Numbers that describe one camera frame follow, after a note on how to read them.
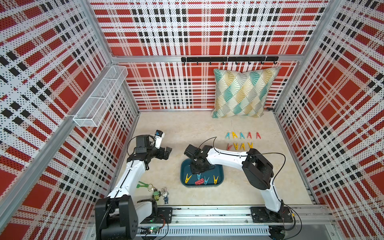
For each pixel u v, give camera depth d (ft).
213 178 2.80
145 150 2.13
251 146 3.24
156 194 2.57
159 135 2.47
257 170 1.65
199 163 2.19
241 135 3.43
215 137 2.61
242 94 3.08
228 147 3.29
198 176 2.82
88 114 2.26
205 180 2.76
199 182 2.75
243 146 3.23
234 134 3.44
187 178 2.79
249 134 3.51
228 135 3.44
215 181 2.76
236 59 2.91
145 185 2.76
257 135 3.43
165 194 2.57
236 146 3.25
